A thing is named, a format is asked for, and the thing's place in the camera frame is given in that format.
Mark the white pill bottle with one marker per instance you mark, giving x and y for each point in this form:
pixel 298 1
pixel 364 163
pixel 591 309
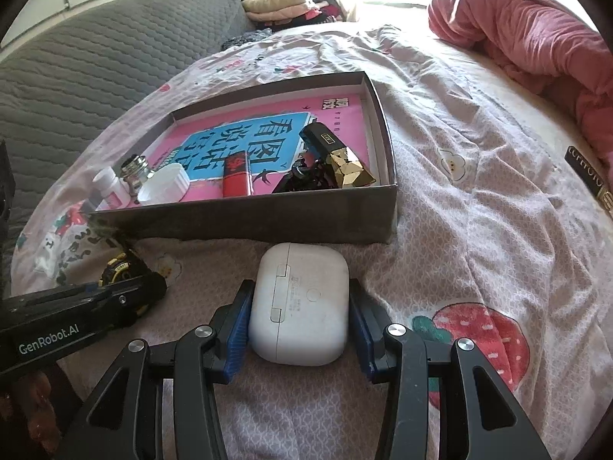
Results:
pixel 111 188

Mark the white plastic jar lid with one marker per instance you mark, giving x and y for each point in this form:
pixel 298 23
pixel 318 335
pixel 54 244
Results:
pixel 166 186

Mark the white earbuds case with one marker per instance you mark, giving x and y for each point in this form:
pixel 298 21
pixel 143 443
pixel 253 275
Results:
pixel 299 315

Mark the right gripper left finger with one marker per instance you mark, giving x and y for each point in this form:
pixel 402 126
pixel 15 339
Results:
pixel 122 417

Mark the person's left hand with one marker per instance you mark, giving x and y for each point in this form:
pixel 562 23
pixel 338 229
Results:
pixel 29 428

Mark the silver metal jar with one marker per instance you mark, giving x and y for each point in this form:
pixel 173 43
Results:
pixel 135 171

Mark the grey cardboard box tray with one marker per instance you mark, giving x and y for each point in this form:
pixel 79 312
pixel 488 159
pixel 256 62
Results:
pixel 349 215

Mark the yellow and black tape measure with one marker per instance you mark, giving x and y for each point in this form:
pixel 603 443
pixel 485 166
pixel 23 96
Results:
pixel 129 272

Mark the grey quilted sofa cover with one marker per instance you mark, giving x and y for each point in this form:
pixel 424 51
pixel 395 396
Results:
pixel 64 87

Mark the pink quilt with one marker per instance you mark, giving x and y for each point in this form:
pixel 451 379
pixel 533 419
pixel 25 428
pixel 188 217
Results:
pixel 544 47

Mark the black and gold comb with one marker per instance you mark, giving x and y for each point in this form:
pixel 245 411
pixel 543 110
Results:
pixel 590 177

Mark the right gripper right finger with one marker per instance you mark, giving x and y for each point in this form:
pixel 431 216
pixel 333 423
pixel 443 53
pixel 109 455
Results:
pixel 479 418

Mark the pile of folded clothes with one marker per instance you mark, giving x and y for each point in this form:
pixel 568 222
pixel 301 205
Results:
pixel 282 14

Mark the strawberry print bed sheet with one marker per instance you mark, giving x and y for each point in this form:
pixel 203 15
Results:
pixel 497 239

